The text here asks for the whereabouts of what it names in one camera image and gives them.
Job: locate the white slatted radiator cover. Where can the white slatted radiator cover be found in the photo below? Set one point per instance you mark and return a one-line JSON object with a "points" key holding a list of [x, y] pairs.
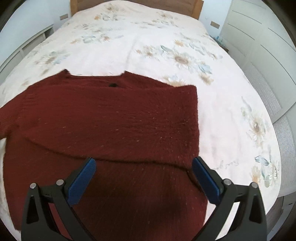
{"points": [[21, 52]]}

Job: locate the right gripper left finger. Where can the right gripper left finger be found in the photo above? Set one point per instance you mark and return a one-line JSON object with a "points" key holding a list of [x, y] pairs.
{"points": [[38, 222]]}

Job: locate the white wardrobe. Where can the white wardrobe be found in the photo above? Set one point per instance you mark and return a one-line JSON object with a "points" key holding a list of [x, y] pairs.
{"points": [[259, 43]]}

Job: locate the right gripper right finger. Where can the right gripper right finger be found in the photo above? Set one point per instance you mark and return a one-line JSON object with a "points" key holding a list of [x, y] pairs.
{"points": [[249, 222]]}

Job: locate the floral pink bed cover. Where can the floral pink bed cover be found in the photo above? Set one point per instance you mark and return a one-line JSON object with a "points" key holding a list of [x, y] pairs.
{"points": [[236, 136]]}

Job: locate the right wall switch plate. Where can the right wall switch plate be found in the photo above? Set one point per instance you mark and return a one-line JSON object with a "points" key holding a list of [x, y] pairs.
{"points": [[214, 24]]}

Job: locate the left wall switch plate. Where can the left wall switch plate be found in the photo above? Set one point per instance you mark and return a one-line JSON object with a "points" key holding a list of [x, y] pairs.
{"points": [[62, 17]]}

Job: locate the wooden headboard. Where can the wooden headboard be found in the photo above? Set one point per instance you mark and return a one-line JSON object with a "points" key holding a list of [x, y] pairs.
{"points": [[186, 7]]}

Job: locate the right wooden nightstand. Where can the right wooden nightstand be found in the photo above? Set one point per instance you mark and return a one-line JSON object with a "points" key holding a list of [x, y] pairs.
{"points": [[220, 43]]}

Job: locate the dark red knit sweater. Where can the dark red knit sweater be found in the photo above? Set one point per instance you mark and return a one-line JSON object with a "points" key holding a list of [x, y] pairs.
{"points": [[143, 135]]}

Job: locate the wall switch plate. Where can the wall switch plate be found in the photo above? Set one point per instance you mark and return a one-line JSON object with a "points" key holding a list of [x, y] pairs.
{"points": [[62, 17], [214, 24]]}

